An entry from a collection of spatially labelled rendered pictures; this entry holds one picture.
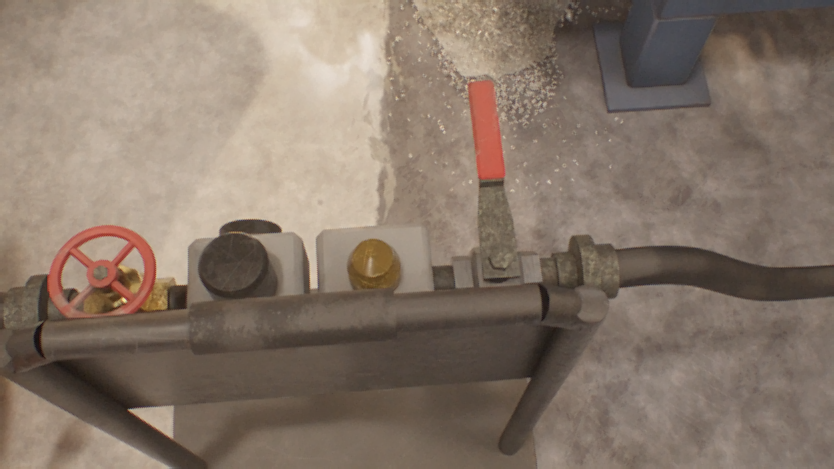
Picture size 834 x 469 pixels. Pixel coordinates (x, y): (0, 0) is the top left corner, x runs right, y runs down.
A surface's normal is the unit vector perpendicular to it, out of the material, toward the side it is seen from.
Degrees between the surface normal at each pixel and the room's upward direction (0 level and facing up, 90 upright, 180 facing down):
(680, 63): 90
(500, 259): 0
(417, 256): 0
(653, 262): 15
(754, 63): 0
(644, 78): 90
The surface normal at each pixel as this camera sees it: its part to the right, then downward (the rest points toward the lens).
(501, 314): 0.07, 0.39
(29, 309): 0.01, -0.22
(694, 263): 0.43, -0.12
